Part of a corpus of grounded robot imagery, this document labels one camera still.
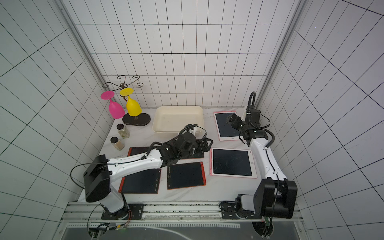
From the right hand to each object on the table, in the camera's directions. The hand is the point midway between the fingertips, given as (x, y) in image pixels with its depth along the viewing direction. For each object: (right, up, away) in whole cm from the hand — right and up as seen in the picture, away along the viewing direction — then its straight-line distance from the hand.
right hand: (236, 117), depth 84 cm
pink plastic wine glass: (-73, +4, +6) cm, 74 cm away
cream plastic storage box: (-41, -1, +27) cm, 49 cm away
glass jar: (-72, -16, +6) cm, 74 cm away
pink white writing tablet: (-1, -10, +22) cm, 24 cm away
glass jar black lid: (-72, -8, +13) cm, 73 cm away
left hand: (-19, -15, -7) cm, 25 cm away
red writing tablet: (-29, -33, 0) cm, 44 cm away
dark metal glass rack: (-63, -1, +26) cm, 68 cm away
